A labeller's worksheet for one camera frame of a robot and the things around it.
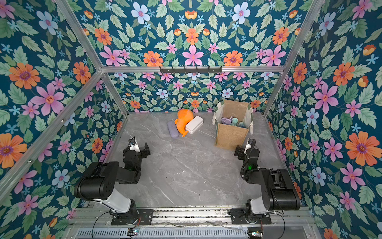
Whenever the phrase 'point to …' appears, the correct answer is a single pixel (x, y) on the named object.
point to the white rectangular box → (194, 125)
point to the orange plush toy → (184, 116)
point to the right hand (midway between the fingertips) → (250, 145)
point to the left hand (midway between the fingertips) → (138, 143)
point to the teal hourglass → (235, 120)
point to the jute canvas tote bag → (228, 137)
